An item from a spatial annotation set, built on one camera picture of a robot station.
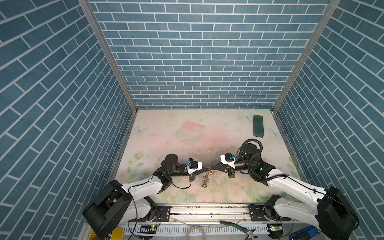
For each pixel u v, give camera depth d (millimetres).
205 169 707
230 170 643
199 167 625
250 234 702
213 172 722
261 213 733
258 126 1123
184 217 737
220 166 675
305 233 692
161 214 734
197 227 708
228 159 591
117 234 719
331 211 403
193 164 610
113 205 419
